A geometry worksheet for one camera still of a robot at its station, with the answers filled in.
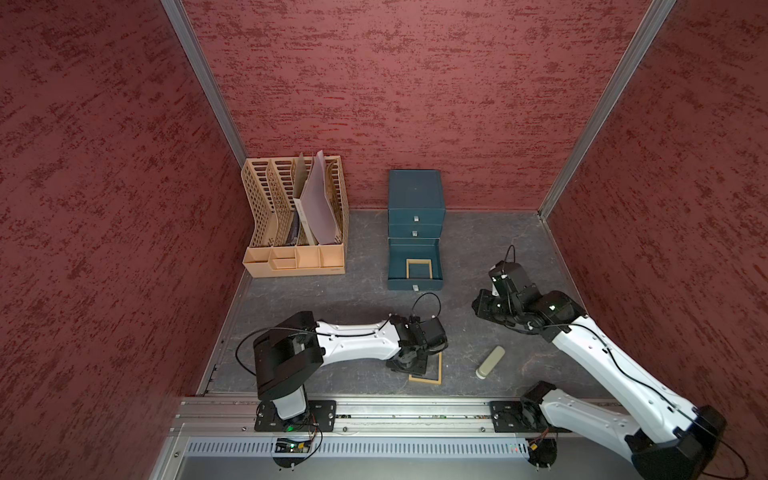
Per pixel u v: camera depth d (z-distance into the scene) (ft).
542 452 2.41
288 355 1.53
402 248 3.55
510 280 1.84
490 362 2.65
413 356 1.97
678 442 1.22
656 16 2.34
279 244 3.40
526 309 1.77
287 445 2.36
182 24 2.37
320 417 2.44
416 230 3.26
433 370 2.67
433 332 2.12
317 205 3.11
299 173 3.12
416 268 3.29
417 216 3.10
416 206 3.52
